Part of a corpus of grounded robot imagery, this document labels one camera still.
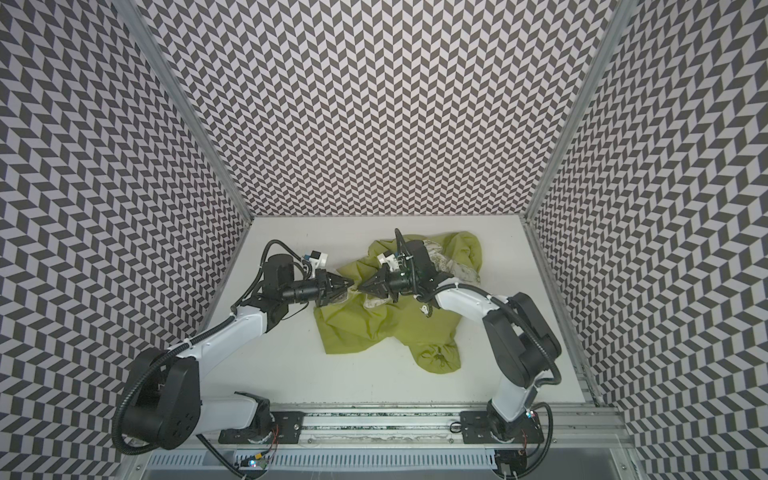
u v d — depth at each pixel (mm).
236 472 654
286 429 721
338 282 780
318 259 788
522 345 463
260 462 656
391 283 739
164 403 410
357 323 885
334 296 738
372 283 764
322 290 709
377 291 749
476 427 726
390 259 815
